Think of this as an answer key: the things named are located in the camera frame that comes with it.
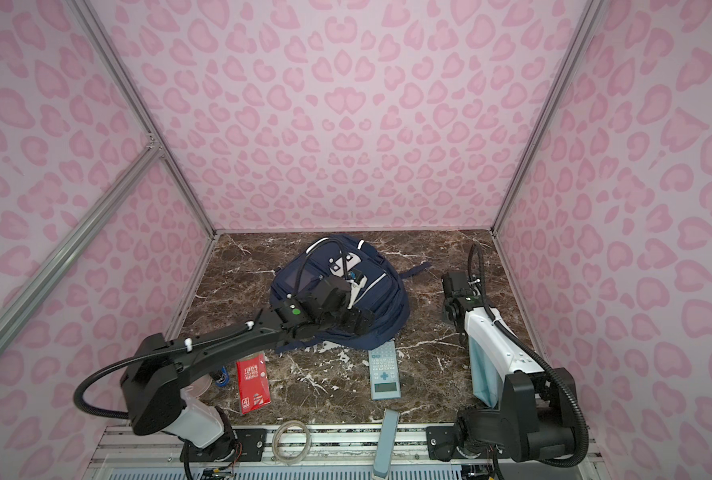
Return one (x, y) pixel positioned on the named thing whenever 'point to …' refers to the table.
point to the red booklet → (252, 383)
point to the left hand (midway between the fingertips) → (365, 304)
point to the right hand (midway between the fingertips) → (470, 316)
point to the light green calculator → (384, 373)
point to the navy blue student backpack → (386, 293)
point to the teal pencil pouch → (486, 380)
